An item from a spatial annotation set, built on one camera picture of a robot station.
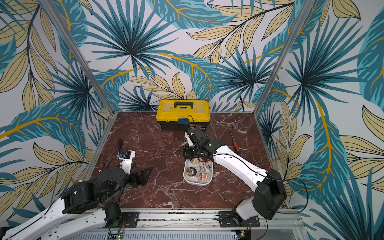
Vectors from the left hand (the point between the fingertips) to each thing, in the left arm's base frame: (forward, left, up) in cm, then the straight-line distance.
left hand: (144, 170), depth 68 cm
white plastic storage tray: (+6, -24, -17) cm, 31 cm away
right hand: (+12, -17, -5) cm, 22 cm away
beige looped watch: (+4, -28, -17) cm, 33 cm away
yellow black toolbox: (+39, -14, -4) cm, 42 cm away
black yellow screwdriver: (+28, +27, -20) cm, 43 cm away
